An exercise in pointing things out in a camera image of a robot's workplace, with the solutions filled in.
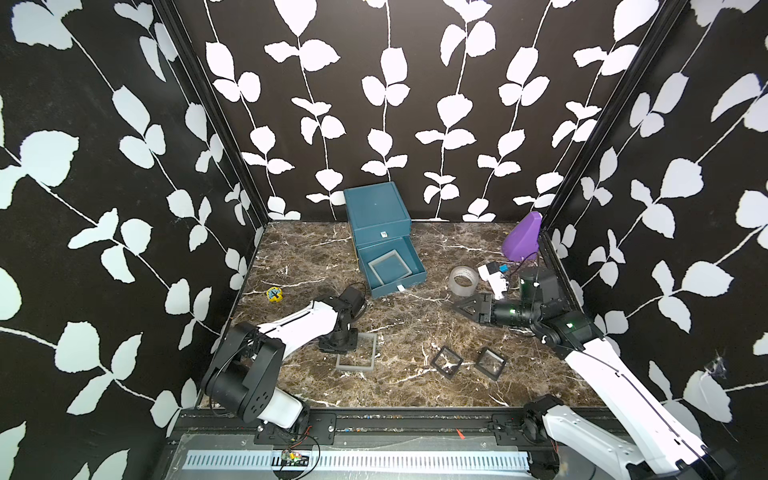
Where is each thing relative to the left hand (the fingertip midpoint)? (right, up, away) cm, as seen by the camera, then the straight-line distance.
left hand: (346, 345), depth 87 cm
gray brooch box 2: (+5, -3, -1) cm, 6 cm away
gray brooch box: (+13, +22, +12) cm, 29 cm away
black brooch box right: (+42, -5, -2) cm, 43 cm away
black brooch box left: (+30, -5, -1) cm, 30 cm away
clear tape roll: (+39, +18, +14) cm, 45 cm away
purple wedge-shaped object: (+59, +32, +15) cm, 69 cm away
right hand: (+29, +15, -18) cm, 37 cm away
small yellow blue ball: (-26, +13, +11) cm, 31 cm away
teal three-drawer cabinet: (+10, +35, +5) cm, 37 cm away
